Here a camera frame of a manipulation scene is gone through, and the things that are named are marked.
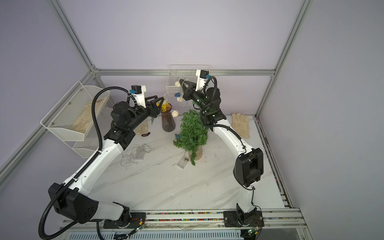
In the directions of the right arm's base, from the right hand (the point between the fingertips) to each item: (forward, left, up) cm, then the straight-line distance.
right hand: (181, 83), depth 70 cm
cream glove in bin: (-4, +53, -16) cm, 56 cm away
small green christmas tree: (-16, -5, -20) cm, 26 cm away
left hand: (-7, +10, -4) cm, 13 cm away
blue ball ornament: (-16, +3, -21) cm, 26 cm away
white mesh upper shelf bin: (-7, +57, -14) cm, 59 cm away
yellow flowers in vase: (+9, +13, -37) cm, 40 cm away
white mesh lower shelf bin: (-21, +49, -23) cm, 58 cm away
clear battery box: (-17, +2, -47) cm, 50 cm away
